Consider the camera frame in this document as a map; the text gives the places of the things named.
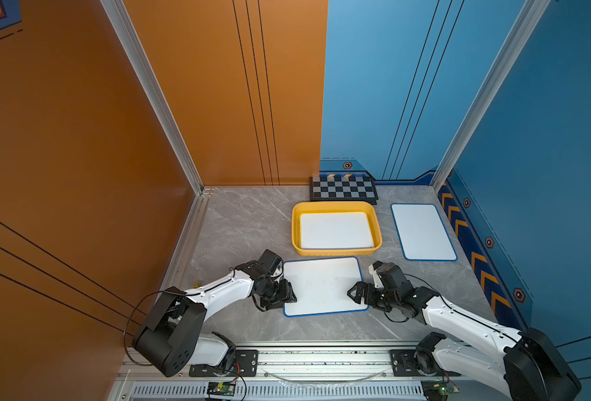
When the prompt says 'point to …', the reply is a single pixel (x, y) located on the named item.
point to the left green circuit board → (221, 388)
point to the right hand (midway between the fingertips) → (356, 299)
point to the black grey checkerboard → (342, 188)
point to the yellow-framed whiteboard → (336, 230)
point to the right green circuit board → (437, 390)
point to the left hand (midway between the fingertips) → (294, 298)
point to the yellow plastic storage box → (368, 207)
